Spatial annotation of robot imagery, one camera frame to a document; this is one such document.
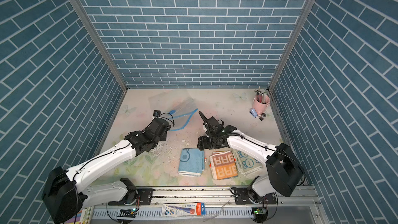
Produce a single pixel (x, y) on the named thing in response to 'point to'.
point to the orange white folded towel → (223, 165)
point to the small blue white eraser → (253, 112)
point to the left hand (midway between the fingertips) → (165, 129)
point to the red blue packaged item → (184, 209)
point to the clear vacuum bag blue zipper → (179, 106)
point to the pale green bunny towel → (246, 162)
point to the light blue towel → (192, 162)
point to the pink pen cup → (260, 101)
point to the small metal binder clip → (263, 115)
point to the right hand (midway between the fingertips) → (203, 145)
